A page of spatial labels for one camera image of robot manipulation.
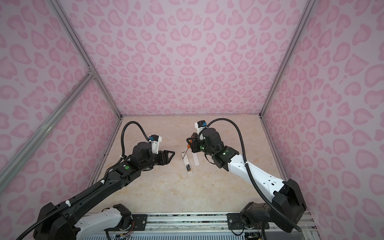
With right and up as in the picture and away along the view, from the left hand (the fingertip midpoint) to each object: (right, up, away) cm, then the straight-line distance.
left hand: (172, 151), depth 78 cm
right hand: (+9, +6, -2) cm, 11 cm away
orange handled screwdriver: (+9, +2, -1) cm, 9 cm away
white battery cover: (+12, -8, +18) cm, 23 cm away
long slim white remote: (+7, -9, +15) cm, 19 cm away
